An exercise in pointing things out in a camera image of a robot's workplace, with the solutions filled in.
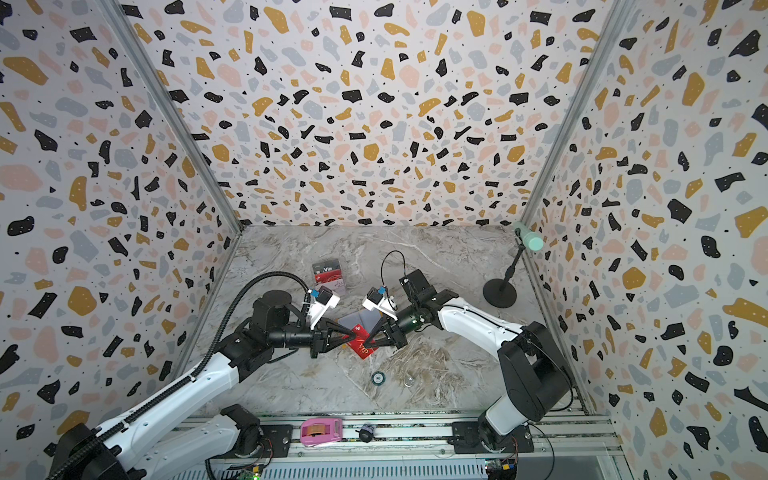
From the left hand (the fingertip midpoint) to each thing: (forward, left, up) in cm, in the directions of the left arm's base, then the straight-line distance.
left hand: (356, 334), depth 69 cm
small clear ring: (-5, -13, -19) cm, 23 cm away
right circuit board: (-25, -34, -22) cm, 48 cm away
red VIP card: (-1, 0, -4) cm, 4 cm away
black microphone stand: (+25, -45, -22) cm, 56 cm away
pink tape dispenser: (-16, +9, -18) cm, 26 cm away
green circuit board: (-25, +25, -22) cm, 41 cm away
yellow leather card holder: (+15, 0, -21) cm, 25 cm away
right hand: (0, -2, -5) cm, 5 cm away
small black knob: (-17, -2, -18) cm, 25 cm away
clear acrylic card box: (+30, +13, -18) cm, 38 cm away
